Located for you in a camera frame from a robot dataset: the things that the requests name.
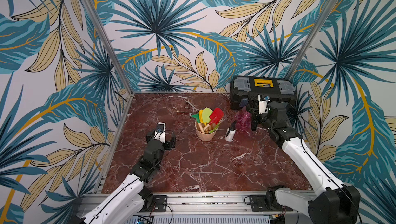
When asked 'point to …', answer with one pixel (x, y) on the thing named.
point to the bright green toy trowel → (215, 128)
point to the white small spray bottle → (231, 131)
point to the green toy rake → (196, 115)
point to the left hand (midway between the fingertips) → (164, 131)
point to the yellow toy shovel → (200, 116)
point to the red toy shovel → (216, 117)
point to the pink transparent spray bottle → (243, 120)
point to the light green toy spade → (205, 115)
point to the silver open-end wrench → (192, 105)
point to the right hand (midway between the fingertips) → (244, 110)
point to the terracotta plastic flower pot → (203, 136)
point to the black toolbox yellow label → (244, 91)
